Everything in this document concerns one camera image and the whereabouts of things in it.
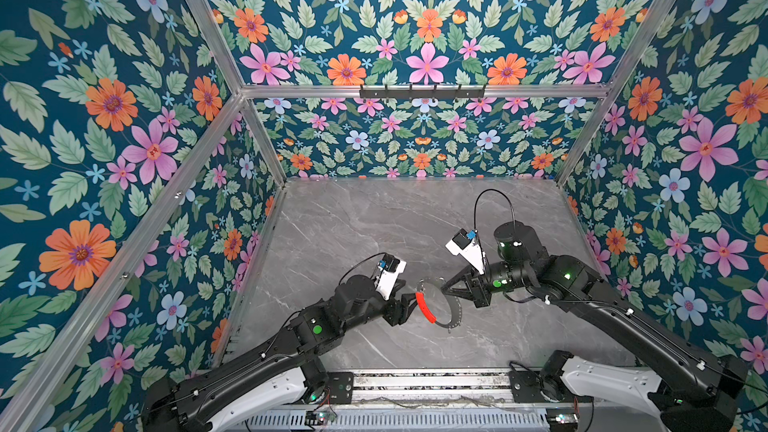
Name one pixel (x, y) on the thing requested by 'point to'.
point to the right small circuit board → (562, 419)
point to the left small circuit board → (320, 417)
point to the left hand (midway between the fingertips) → (420, 290)
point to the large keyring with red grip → (455, 303)
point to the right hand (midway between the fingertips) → (444, 287)
